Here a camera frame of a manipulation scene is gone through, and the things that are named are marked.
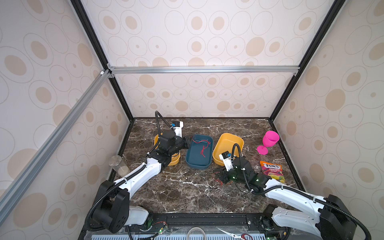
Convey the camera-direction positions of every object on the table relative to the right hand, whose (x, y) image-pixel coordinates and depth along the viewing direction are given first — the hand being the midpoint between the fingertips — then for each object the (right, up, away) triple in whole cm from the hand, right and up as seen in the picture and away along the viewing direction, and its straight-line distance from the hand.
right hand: (215, 170), depth 80 cm
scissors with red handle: (+11, -28, -10) cm, 32 cm away
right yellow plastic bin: (+10, +13, +25) cm, 30 cm away
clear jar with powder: (-53, +4, -1) cm, 53 cm away
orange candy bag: (+37, -2, +9) cm, 38 cm away
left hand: (-9, +19, -3) cm, 22 cm away
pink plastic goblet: (+33, +16, +7) cm, 38 cm away
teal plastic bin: (-8, +7, +21) cm, 23 cm away
